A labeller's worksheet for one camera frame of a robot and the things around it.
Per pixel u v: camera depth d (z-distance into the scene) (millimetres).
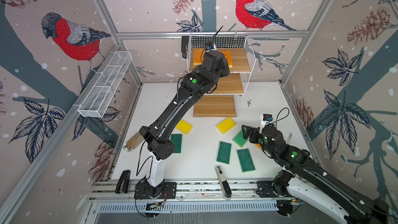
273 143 554
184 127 961
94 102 710
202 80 497
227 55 743
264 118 680
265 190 731
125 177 759
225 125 973
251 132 684
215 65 496
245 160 815
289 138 907
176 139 907
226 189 697
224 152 844
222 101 1089
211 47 574
